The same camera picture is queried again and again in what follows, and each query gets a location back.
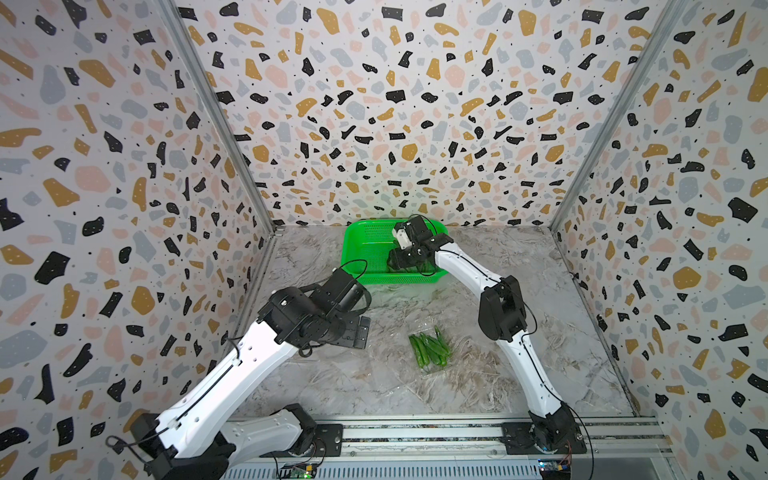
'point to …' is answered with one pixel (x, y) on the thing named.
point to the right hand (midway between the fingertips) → (394, 260)
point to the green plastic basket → (367, 243)
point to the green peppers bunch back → (428, 349)
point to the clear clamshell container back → (447, 335)
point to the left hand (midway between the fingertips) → (352, 329)
